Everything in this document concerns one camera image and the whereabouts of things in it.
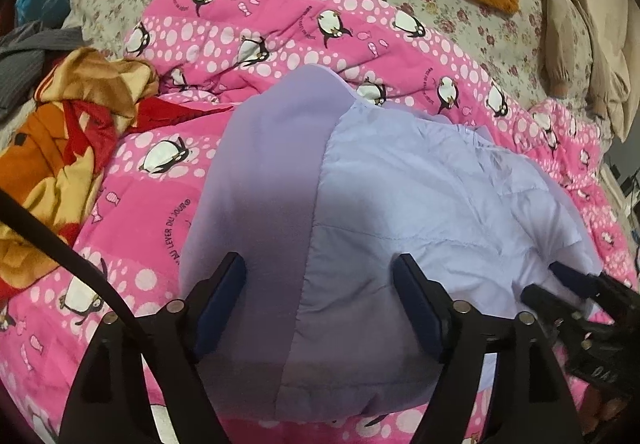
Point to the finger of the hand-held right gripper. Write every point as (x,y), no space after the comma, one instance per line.
(545,301)
(575,279)

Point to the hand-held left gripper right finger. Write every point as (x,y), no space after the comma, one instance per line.
(417,309)

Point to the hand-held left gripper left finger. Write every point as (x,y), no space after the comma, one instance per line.
(220,299)

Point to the lavender padded jacket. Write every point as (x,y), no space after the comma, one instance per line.
(400,199)

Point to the pink penguin print blanket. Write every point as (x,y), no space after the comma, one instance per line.
(140,204)

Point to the orange yellow printed blanket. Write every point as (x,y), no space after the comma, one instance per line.
(50,163)

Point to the beige padded garment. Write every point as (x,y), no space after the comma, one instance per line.
(590,23)

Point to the grey knitted garment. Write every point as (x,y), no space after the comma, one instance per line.
(25,63)

